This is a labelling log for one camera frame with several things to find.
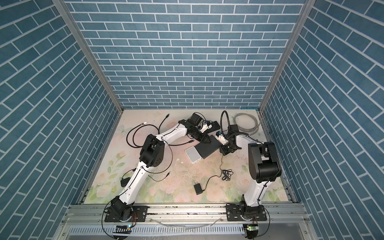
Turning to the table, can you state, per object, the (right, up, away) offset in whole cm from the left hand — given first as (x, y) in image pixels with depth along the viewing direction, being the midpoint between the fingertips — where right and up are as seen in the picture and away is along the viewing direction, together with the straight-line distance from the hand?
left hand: (208, 140), depth 100 cm
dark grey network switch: (-2, -5, -4) cm, 7 cm away
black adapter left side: (-48, -21, -17) cm, 55 cm away
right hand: (+9, -5, -2) cm, 10 cm away
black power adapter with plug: (-7, -24, -19) cm, 32 cm away
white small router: (-10, -8, -6) cm, 14 cm away
